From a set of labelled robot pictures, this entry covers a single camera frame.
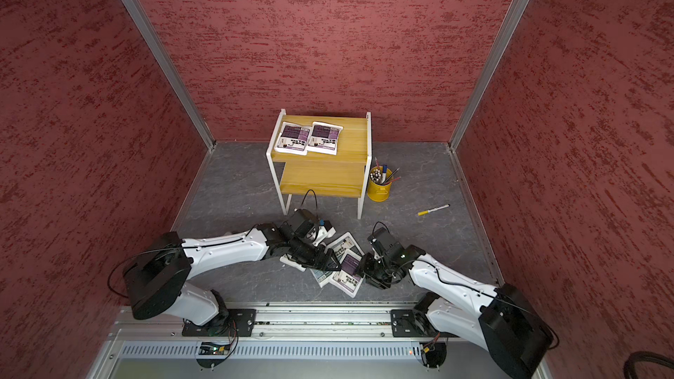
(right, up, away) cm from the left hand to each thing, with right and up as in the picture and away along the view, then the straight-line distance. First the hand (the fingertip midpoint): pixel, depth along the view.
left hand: (330, 272), depth 77 cm
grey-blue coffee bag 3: (+5, +6, +12) cm, 14 cm away
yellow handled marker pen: (+35, +15, +20) cm, 43 cm away
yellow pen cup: (+18, +26, +20) cm, 37 cm away
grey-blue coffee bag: (-15, +2, +6) cm, 16 cm away
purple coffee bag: (-11, +41, -3) cm, 42 cm away
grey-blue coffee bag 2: (-3, -3, +4) cm, 6 cm away
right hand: (+9, -4, +3) cm, 10 cm away
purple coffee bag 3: (+5, -4, +4) cm, 7 cm away
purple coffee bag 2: (-1, +40, -3) cm, 41 cm away
